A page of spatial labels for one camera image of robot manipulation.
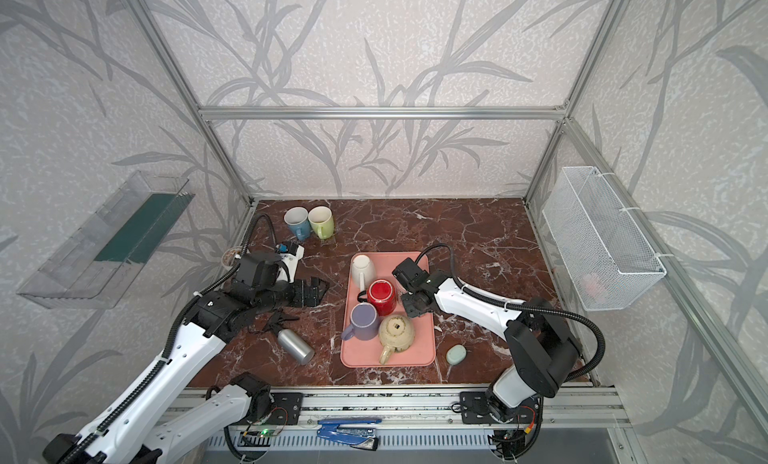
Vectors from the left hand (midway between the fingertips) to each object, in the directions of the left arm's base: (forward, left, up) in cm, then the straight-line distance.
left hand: (320, 276), depth 74 cm
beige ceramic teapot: (-10, -20, -12) cm, 25 cm away
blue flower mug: (+29, +16, -14) cm, 36 cm away
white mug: (+9, -9, -13) cm, 18 cm away
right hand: (+3, -25, -16) cm, 30 cm away
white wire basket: (-3, -63, +15) cm, 65 cm away
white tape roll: (+20, +40, -23) cm, 51 cm away
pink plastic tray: (-13, -9, -21) cm, 26 cm away
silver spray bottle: (-10, +11, -18) cm, 24 cm away
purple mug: (-7, -11, -13) cm, 18 cm away
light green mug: (+31, +8, -15) cm, 35 cm away
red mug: (+1, -15, -12) cm, 20 cm away
